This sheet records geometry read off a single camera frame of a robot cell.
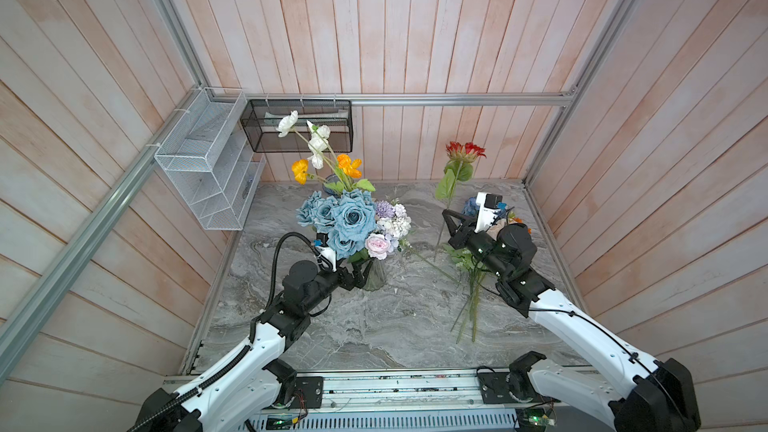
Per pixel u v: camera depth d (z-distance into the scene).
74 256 0.50
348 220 0.59
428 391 0.75
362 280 0.67
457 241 0.66
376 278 0.92
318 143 0.71
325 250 0.66
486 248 0.63
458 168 0.70
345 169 0.70
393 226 0.70
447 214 0.72
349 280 0.67
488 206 0.63
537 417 0.71
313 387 0.74
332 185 0.71
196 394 0.42
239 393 0.55
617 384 0.42
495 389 0.73
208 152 0.69
